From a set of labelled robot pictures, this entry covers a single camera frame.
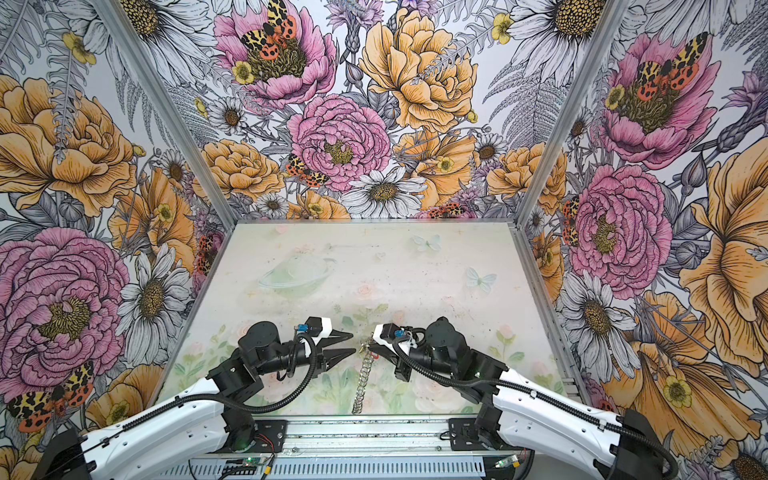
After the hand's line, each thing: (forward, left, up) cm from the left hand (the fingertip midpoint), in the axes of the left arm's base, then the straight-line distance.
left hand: (351, 347), depth 71 cm
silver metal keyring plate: (-2, -4, 0) cm, 5 cm away
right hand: (-2, -5, +1) cm, 6 cm away
